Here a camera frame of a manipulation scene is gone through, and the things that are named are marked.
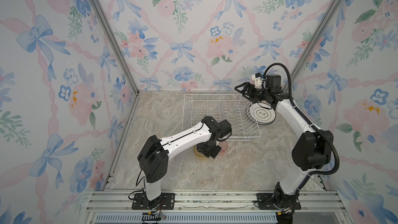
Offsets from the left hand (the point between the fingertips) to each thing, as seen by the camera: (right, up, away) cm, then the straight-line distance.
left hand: (210, 156), depth 77 cm
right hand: (+17, +34, +9) cm, 39 cm away
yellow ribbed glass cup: (-5, +2, -5) cm, 8 cm away
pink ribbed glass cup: (+6, +7, -8) cm, 12 cm away
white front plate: (+37, +20, +27) cm, 50 cm away
